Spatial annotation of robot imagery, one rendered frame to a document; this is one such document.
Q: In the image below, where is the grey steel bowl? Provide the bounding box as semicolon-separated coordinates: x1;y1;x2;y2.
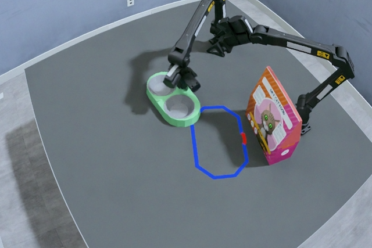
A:
148;75;177;96
164;95;195;119

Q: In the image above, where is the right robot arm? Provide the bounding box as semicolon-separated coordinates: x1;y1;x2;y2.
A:
163;0;226;93

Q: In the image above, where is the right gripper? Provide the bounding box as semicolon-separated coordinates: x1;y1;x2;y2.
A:
177;67;198;90

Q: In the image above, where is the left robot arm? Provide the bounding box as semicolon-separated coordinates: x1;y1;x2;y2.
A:
216;15;355;136

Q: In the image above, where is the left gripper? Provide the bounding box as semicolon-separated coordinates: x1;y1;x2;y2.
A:
206;30;241;57

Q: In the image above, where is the blue tape outline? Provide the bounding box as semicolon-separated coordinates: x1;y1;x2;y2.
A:
191;106;249;179

